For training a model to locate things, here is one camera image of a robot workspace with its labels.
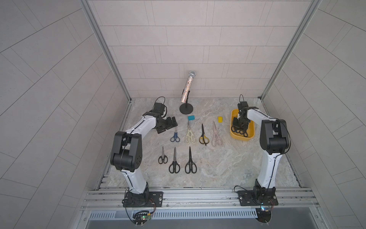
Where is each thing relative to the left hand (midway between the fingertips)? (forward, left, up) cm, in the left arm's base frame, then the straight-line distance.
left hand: (174, 124), depth 94 cm
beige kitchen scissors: (-6, -11, -5) cm, 13 cm away
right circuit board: (-48, -46, -4) cm, 67 cm away
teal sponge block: (+10, -12, -7) cm, 17 cm away
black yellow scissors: (-8, -20, -6) cm, 22 cm away
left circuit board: (-49, +12, -5) cm, 51 cm away
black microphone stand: (+18, -8, -4) cm, 20 cm away
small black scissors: (-21, +5, -6) cm, 22 cm away
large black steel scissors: (-26, -2, -6) cm, 27 cm away
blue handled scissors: (-7, -1, -6) cm, 9 cm away
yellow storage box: (-8, -41, -1) cm, 41 cm away
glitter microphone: (+15, -7, +13) cm, 21 cm away
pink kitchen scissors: (-8, -28, -5) cm, 30 cm away
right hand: (+4, -44, -6) cm, 44 cm away
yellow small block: (+8, -33, -4) cm, 34 cm away
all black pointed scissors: (-25, -11, -6) cm, 28 cm away
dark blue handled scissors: (-3, -46, -5) cm, 47 cm away
